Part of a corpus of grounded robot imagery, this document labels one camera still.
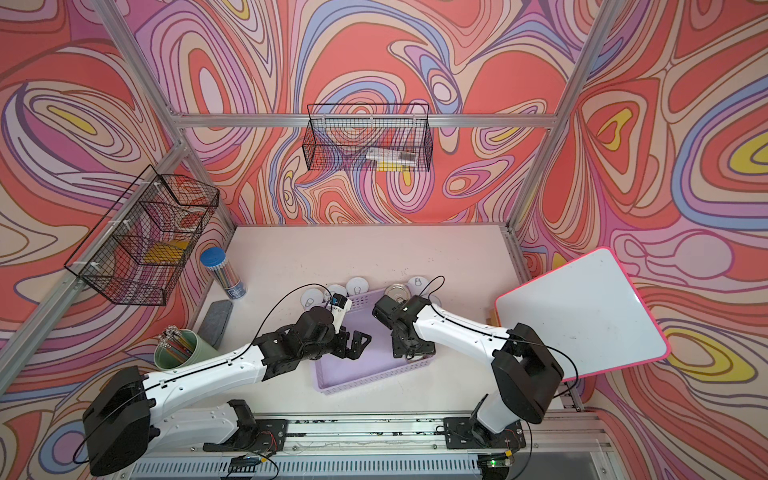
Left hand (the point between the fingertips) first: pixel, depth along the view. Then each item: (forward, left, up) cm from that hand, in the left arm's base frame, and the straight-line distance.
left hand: (362, 336), depth 79 cm
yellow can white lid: (+20, -17, -5) cm, 27 cm away
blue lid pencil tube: (+19, +43, +9) cm, 48 cm away
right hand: (-3, -15, -6) cm, 16 cm away
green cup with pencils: (-4, +46, +2) cm, 46 cm away
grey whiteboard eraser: (+8, +47, -9) cm, 48 cm away
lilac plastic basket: (-4, -4, -10) cm, 11 cm away
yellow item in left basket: (+13, +47, +20) cm, 53 cm away
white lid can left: (+20, +3, -5) cm, 21 cm away
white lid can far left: (+16, +17, -5) cm, 24 cm away
